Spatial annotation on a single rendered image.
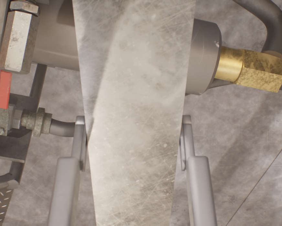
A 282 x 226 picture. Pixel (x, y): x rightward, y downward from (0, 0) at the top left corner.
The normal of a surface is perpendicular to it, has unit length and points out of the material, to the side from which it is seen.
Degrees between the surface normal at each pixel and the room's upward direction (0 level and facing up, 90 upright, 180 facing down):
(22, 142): 90
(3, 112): 0
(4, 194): 0
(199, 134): 0
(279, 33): 60
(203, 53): 36
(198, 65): 18
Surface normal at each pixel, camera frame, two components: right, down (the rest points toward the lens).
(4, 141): 0.25, -0.76
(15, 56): 0.18, -0.04
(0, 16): 0.77, 0.33
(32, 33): 0.93, 0.15
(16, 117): 0.23, -0.36
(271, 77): 0.02, 0.62
